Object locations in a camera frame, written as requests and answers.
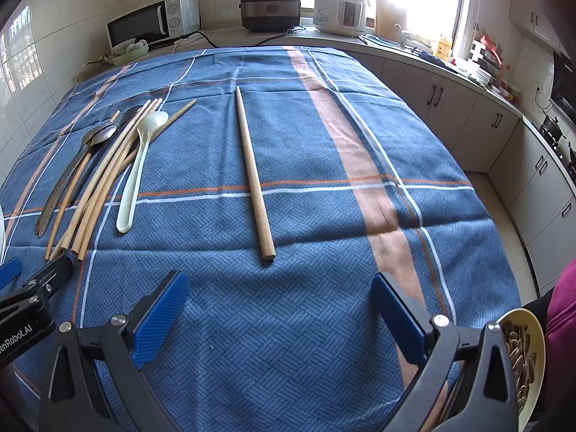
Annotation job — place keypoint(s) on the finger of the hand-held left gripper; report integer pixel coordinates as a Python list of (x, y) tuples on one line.
[(9, 273), (51, 274)]

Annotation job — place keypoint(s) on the blue rag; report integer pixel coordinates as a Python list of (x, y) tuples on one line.
[(434, 58)]

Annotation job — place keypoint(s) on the wooden chopstick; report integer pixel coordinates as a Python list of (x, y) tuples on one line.
[(67, 215), (182, 109), (112, 162), (111, 198), (253, 175), (111, 180)]

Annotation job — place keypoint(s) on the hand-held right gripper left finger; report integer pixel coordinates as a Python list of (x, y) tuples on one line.
[(162, 319)]

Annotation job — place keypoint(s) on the white upper cabinets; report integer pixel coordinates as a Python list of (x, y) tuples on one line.
[(531, 9)]

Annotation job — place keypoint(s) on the yellow bottle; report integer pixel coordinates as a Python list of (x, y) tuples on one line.
[(443, 46)]

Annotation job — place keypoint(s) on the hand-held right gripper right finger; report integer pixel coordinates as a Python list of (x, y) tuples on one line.
[(400, 324)]

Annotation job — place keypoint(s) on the white cabinets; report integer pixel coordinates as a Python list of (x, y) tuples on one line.
[(450, 94), (531, 9)]

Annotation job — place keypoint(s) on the blue plaid tablecloth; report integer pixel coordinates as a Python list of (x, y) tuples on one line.
[(292, 324)]

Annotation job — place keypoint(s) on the person's magenta top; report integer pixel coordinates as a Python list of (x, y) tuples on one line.
[(562, 310)]

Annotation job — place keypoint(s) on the black cooking pot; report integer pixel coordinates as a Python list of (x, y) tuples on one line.
[(551, 127)]

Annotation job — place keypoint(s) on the green plate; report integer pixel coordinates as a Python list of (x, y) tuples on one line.
[(128, 57)]

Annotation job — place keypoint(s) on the yellow bowl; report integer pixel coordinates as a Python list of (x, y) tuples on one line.
[(536, 337)]

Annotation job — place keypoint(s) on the metal spoon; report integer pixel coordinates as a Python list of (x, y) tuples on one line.
[(128, 113), (102, 134)]

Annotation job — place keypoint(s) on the wooden cutting board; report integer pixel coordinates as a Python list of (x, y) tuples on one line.
[(387, 18)]

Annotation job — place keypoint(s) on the white plastic spoon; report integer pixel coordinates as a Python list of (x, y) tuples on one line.
[(153, 122)]

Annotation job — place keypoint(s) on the black rice cooker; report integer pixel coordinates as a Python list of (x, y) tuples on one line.
[(270, 9)]

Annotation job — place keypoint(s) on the black range hood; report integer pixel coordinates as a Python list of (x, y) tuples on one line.
[(564, 85)]

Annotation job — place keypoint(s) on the metal faucet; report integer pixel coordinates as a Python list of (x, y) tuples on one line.
[(400, 31)]

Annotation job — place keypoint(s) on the white microwave oven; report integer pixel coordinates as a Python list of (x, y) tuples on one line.
[(148, 24)]

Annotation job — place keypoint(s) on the white lower cabinets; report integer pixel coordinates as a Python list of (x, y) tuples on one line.
[(450, 94)]

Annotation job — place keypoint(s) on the white pressure cooker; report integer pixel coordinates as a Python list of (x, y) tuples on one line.
[(335, 11)]

